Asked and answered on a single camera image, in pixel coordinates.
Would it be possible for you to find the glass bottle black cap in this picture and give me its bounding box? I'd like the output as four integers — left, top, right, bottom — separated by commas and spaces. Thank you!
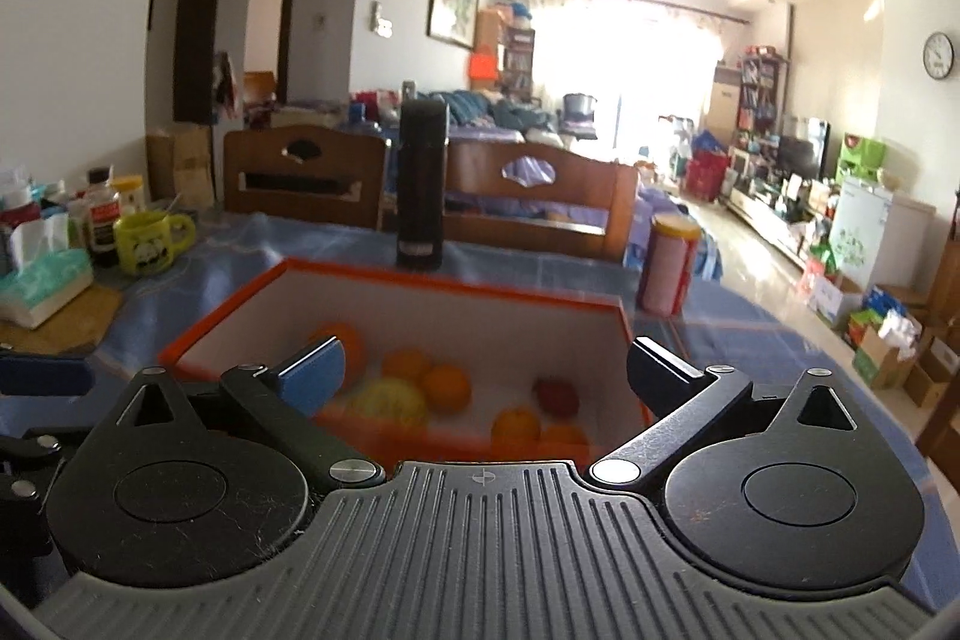
85, 167, 123, 270

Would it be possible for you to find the white chest freezer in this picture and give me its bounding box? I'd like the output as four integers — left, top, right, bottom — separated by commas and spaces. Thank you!
829, 175, 938, 293

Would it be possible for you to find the brown paper bag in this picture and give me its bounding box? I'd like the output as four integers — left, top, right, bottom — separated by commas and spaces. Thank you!
146, 122, 216, 211

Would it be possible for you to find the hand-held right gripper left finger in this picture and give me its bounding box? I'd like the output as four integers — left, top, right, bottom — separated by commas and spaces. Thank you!
112, 332, 388, 492

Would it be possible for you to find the green cardboard box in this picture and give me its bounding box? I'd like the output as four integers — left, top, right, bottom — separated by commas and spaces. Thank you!
840, 134, 887, 181

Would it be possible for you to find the pink can yellow lid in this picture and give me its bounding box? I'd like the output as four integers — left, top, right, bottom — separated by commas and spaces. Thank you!
637, 214, 703, 317

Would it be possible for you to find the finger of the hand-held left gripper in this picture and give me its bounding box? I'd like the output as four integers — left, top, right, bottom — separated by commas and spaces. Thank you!
0, 353, 95, 398
0, 431, 67, 515

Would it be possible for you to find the red storage basket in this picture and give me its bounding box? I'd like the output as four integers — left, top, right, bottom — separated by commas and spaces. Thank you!
686, 152, 733, 203

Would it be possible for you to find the dark wooden door frame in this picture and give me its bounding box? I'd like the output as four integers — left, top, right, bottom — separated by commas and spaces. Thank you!
172, 0, 312, 128

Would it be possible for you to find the dark thermos flask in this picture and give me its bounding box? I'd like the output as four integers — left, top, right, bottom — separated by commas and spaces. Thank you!
396, 101, 449, 272

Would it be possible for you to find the orange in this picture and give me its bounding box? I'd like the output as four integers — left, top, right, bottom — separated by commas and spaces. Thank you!
420, 365, 473, 414
491, 407, 542, 444
311, 323, 368, 386
540, 422, 590, 450
382, 347, 434, 382

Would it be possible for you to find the black television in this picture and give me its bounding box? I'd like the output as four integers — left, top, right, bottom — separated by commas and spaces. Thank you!
776, 134, 827, 181

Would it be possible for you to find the orange cardboard box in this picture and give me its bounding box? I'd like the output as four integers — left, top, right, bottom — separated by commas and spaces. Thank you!
157, 259, 655, 455

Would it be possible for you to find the round wall clock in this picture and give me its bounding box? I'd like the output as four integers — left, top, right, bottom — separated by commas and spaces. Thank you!
922, 31, 956, 81

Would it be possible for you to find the yellow green pear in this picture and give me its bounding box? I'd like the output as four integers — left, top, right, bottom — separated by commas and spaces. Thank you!
346, 379, 430, 427

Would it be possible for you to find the teal tissue box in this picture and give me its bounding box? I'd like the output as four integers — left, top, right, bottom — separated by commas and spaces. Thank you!
0, 214, 95, 330

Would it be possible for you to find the small bookshelf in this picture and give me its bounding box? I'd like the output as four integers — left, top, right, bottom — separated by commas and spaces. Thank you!
501, 25, 538, 98

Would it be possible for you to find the brown wooden chair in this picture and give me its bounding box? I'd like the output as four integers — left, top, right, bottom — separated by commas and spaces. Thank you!
915, 190, 960, 470
223, 124, 392, 233
442, 141, 640, 263

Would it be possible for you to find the cardboard box on floor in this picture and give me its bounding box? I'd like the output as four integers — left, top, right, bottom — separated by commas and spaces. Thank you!
853, 308, 925, 390

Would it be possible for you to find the dark bottle white label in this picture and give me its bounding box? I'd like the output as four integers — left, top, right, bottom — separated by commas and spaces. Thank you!
0, 190, 42, 275

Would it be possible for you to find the red apple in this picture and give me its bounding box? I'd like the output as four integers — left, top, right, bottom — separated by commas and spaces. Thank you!
532, 377, 580, 417

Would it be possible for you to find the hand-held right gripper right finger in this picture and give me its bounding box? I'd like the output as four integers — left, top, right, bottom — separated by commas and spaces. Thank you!
589, 336, 862, 489

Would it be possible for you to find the sofa with blue blankets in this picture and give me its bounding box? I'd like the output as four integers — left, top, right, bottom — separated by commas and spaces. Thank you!
337, 87, 565, 148

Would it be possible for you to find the green panda mug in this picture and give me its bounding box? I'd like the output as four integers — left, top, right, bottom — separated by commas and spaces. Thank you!
114, 211, 197, 278

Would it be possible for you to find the blue patterned tablecloth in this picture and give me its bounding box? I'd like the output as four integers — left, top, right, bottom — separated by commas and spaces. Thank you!
0, 211, 923, 603

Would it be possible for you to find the standing air conditioner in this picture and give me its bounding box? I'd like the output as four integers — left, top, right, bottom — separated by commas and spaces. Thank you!
709, 66, 743, 146

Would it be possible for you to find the yellow lid jar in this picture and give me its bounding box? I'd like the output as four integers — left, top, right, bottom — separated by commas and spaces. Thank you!
111, 175, 148, 216

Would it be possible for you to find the wooden cutting board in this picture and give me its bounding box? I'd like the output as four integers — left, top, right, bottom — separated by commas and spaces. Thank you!
0, 284, 125, 357

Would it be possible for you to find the tall bookshelf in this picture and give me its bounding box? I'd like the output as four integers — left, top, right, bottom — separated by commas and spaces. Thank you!
739, 51, 790, 140

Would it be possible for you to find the low television cabinet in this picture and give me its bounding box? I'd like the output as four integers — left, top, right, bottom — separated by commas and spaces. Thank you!
726, 188, 827, 268

